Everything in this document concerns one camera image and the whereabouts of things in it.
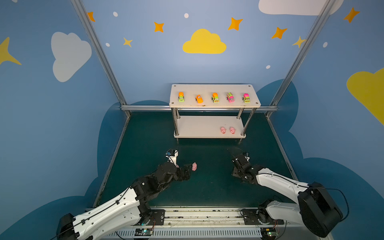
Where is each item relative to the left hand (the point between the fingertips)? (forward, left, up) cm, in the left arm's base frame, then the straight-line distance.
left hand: (187, 166), depth 74 cm
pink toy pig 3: (+7, -4, -15) cm, 17 cm away
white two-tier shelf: (+38, -13, -12) cm, 42 cm away
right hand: (+6, -31, -15) cm, 35 cm away
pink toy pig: (+31, -23, -9) cm, 40 cm away
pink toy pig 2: (+31, -30, -9) cm, 44 cm away
